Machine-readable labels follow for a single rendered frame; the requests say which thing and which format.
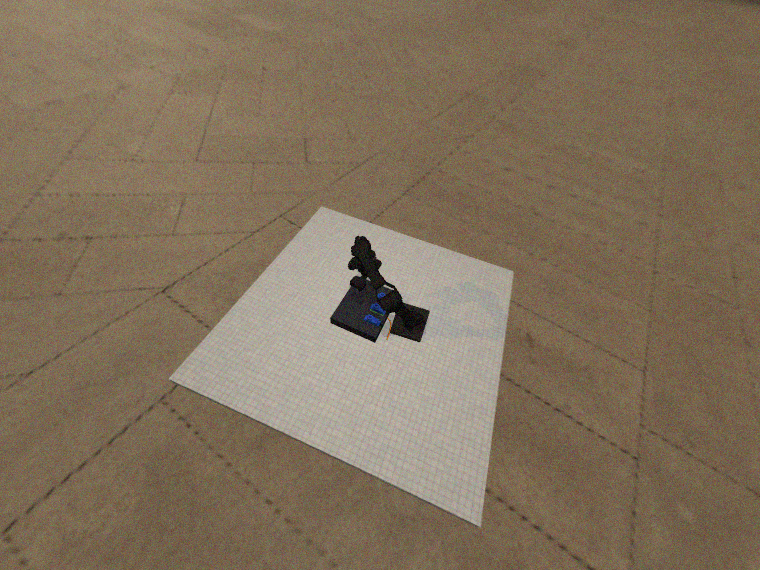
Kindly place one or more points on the blue rectangular block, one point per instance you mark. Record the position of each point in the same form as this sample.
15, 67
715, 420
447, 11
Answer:
376, 307

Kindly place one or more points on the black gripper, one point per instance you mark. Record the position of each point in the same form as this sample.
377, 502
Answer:
360, 283

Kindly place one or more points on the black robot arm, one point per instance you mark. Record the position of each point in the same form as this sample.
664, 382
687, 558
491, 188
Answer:
392, 302

